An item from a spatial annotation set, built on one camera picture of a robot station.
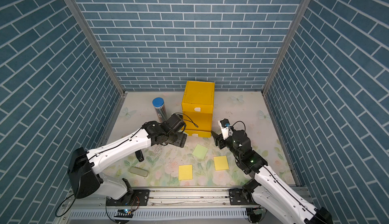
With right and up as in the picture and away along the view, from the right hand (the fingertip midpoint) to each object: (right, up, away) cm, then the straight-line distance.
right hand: (218, 129), depth 76 cm
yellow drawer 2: (-7, -4, +9) cm, 12 cm away
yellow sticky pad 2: (+2, -21, +10) cm, 23 cm away
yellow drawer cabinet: (-9, +20, +15) cm, 27 cm away
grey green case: (-43, -24, +5) cm, 49 cm away
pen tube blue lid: (-35, +14, +13) cm, 40 cm away
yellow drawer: (-11, +11, +10) cm, 18 cm away
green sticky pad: (-10, -16, +15) cm, 24 cm away
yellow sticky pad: (-18, -25, +7) cm, 31 cm away
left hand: (-18, -7, +3) cm, 20 cm away
